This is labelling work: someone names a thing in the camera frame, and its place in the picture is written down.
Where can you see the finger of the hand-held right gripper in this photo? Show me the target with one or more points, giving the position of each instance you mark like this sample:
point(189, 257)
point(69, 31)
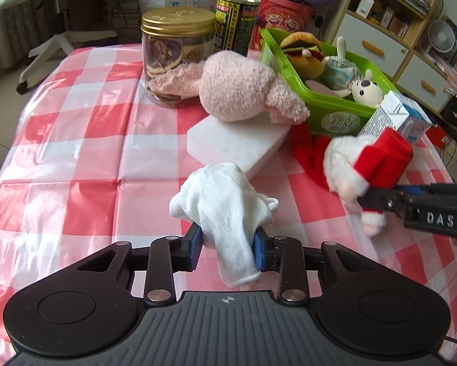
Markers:
point(438, 190)
point(383, 199)

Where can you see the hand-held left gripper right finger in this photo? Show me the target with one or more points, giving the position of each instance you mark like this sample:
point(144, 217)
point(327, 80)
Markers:
point(259, 251)

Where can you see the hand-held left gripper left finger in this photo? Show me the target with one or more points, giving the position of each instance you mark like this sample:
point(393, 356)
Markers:
point(194, 242)

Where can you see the white cloth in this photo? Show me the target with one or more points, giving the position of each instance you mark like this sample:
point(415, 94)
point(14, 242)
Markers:
point(224, 206)

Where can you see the red white santa plush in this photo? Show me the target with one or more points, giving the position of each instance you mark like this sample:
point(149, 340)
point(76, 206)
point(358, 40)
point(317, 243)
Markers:
point(346, 164)

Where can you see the green plastic bin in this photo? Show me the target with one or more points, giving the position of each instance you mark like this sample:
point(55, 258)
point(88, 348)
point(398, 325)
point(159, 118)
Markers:
point(327, 110)

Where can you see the grey bunny plush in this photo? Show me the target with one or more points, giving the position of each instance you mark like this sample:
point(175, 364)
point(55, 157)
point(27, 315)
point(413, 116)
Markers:
point(341, 74)

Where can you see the burger plush toy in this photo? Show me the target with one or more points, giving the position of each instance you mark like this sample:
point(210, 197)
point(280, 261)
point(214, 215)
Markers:
point(301, 51)

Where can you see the red cardboard box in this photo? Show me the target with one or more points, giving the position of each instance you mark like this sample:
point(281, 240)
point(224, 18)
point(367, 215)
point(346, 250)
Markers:
point(438, 135)

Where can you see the blue white milk carton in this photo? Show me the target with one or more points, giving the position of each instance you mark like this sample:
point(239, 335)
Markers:
point(400, 116)

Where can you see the white foam block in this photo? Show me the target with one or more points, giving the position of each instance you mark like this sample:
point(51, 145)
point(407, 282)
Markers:
point(228, 141)

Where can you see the pink white checked tablecloth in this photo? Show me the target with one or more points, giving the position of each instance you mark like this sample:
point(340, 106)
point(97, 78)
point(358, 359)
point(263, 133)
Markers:
point(79, 152)

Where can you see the white desk fan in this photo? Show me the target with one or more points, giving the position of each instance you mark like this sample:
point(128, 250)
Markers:
point(442, 38)

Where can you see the wooden white drawer cabinet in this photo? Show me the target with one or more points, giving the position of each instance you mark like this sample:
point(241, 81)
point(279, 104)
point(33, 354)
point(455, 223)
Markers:
point(373, 42)

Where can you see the pink fuzzy sock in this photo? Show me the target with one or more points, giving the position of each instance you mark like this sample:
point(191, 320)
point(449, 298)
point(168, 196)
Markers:
point(236, 87)

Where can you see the small white box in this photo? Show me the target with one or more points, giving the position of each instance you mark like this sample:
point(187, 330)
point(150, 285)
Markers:
point(365, 5)

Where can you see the glass jar gold lid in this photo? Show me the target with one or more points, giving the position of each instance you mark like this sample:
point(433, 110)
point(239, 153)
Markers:
point(175, 45)

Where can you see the red snack bucket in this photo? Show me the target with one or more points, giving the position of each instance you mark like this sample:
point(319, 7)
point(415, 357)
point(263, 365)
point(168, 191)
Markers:
point(281, 15)

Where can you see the black yellow can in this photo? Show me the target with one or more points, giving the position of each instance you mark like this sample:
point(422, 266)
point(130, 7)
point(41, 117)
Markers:
point(236, 23)

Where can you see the white office chair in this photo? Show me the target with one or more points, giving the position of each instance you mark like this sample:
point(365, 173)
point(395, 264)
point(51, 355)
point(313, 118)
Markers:
point(56, 15)

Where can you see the grey curtain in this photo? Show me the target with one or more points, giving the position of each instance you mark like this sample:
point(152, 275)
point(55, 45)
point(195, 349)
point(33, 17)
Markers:
point(7, 26)

